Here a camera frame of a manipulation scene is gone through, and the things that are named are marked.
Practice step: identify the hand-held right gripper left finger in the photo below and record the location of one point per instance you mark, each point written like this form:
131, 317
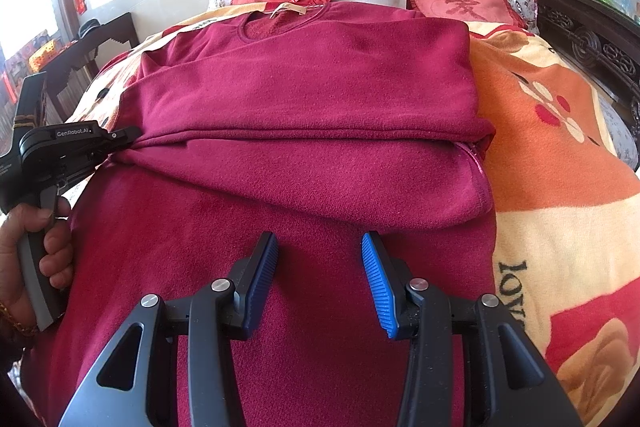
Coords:
260, 277

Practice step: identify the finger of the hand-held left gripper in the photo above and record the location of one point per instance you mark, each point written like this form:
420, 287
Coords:
122, 138

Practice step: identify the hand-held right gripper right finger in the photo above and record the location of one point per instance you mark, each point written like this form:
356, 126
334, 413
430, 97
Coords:
380, 287

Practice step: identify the maroon sweater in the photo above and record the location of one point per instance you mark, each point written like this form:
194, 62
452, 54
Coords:
300, 82

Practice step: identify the person's left hand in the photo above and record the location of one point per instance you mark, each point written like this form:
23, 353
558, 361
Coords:
57, 252

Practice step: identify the orange box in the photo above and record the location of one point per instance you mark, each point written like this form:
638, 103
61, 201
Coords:
45, 56

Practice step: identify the dark wooden table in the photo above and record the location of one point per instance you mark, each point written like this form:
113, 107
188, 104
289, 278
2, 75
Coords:
115, 32

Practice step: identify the dark item on table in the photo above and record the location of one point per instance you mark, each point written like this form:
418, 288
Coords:
91, 27

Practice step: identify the printed blanket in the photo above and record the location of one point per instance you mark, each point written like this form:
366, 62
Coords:
550, 132

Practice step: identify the dark carved wooden cabinet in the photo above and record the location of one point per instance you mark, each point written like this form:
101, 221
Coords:
590, 37

